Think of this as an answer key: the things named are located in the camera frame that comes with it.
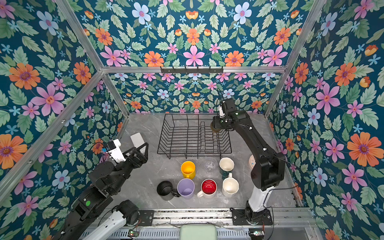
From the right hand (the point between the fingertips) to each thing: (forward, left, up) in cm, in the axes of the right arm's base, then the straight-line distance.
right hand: (218, 122), depth 85 cm
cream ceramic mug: (-29, -7, -22) cm, 37 cm away
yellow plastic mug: (-19, +18, -22) cm, 34 cm away
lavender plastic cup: (-31, +19, -20) cm, 41 cm away
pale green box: (-51, +11, -20) cm, 56 cm away
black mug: (-31, +31, -22) cm, 48 cm away
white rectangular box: (+2, +55, -22) cm, 59 cm away
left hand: (-23, +34, +12) cm, 42 cm away
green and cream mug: (-18, -5, -18) cm, 26 cm away
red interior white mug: (-30, +6, -22) cm, 37 cm away
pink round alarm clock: (-15, -21, -20) cm, 33 cm away
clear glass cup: (-18, +4, -19) cm, 26 cm away
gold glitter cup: (-4, +2, -2) cm, 5 cm away
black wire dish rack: (+9, +17, -23) cm, 30 cm away
